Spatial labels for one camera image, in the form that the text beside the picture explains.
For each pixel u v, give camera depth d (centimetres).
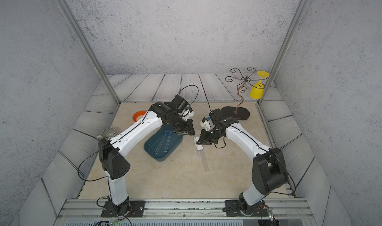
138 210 73
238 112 111
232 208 73
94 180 47
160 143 96
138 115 108
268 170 43
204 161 89
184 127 69
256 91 98
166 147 95
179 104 63
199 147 79
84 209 74
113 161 54
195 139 78
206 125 79
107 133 99
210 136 73
